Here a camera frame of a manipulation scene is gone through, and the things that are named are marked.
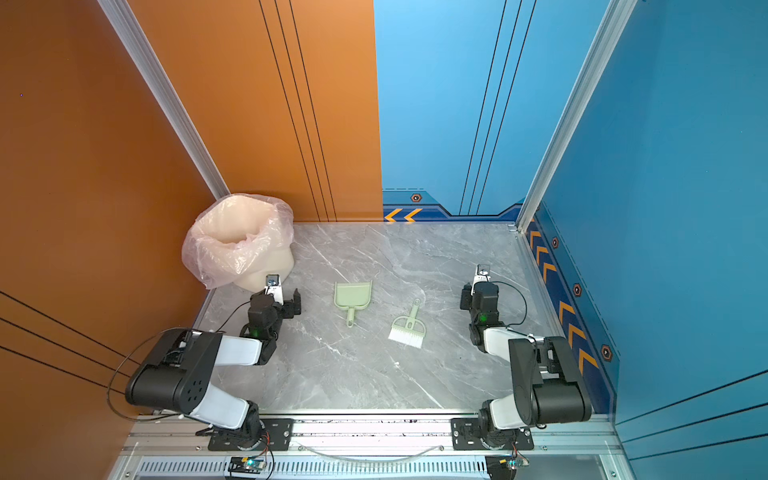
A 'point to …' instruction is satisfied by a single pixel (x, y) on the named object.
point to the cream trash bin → (241, 239)
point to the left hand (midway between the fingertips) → (280, 288)
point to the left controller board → (247, 464)
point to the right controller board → (504, 467)
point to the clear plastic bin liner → (188, 252)
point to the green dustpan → (352, 296)
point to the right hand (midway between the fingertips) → (474, 284)
